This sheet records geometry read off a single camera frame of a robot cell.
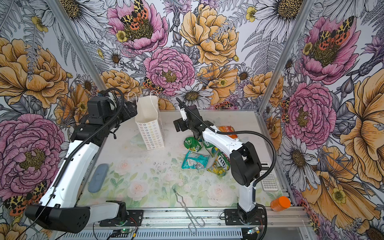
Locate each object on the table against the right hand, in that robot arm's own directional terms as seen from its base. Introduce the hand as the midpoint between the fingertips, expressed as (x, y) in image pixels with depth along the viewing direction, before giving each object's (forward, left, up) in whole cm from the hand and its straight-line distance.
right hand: (182, 123), depth 89 cm
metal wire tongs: (-47, -8, -19) cm, 52 cm away
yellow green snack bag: (-21, -20, -10) cm, 31 cm away
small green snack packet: (-9, -17, -14) cm, 24 cm away
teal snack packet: (-17, -7, -14) cm, 23 cm away
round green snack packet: (-6, -5, -13) cm, 15 cm away
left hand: (-7, +23, +16) cm, 29 cm away
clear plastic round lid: (+3, +33, -21) cm, 40 cm away
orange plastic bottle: (-42, -46, -12) cm, 63 cm away
